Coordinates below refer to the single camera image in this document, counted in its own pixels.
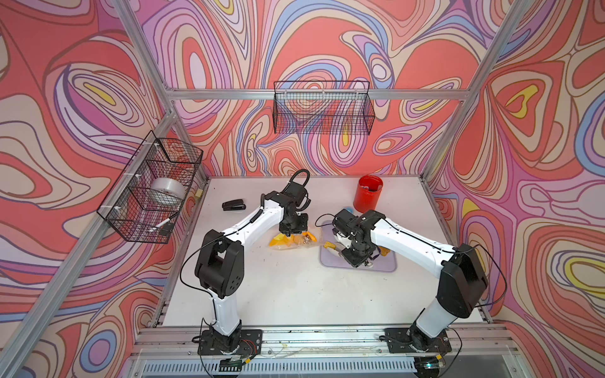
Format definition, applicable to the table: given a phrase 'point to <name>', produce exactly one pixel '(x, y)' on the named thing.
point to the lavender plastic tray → (386, 263)
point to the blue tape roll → (350, 209)
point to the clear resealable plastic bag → (311, 237)
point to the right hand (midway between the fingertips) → (359, 265)
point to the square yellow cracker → (329, 245)
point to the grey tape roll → (169, 190)
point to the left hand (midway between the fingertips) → (305, 231)
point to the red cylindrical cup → (367, 194)
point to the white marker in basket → (156, 227)
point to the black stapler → (234, 205)
